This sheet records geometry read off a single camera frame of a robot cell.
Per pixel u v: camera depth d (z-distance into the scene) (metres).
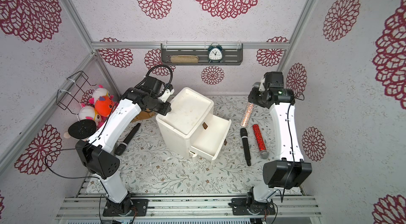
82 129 0.76
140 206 0.73
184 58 0.88
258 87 0.67
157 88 0.65
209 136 0.89
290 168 0.39
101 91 0.96
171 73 0.70
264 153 0.88
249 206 0.67
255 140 0.97
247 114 0.75
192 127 0.75
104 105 0.89
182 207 0.76
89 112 0.85
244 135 0.97
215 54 0.90
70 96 0.76
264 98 0.51
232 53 0.93
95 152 0.44
